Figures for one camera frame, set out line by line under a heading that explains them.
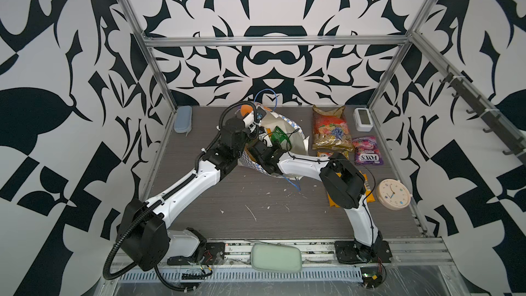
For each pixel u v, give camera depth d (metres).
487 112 0.58
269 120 0.79
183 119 1.13
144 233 0.40
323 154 1.01
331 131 1.02
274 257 0.71
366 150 0.99
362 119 1.09
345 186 0.53
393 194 0.87
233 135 0.56
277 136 0.98
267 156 0.75
